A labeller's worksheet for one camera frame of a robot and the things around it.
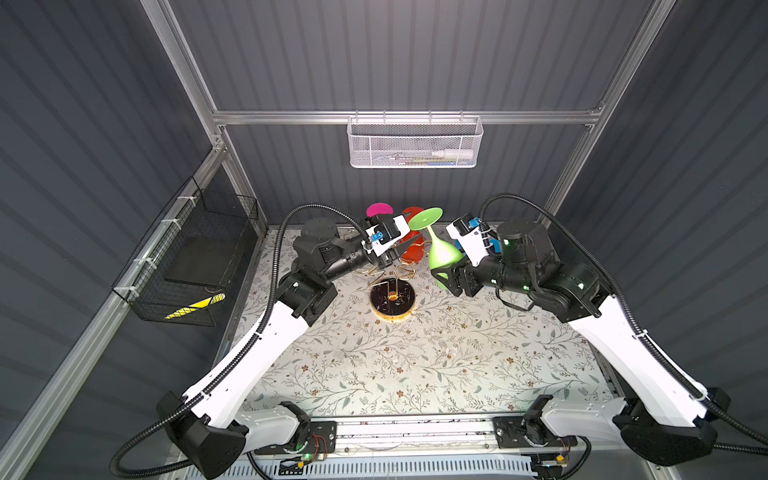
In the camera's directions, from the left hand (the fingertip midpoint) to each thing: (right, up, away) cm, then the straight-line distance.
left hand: (412, 218), depth 58 cm
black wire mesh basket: (-53, -8, +15) cm, 56 cm away
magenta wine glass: (-8, +6, +26) cm, 28 cm away
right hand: (+8, -9, +5) cm, 13 cm away
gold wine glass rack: (-3, -21, +40) cm, 46 cm away
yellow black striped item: (-47, -18, +8) cm, 51 cm away
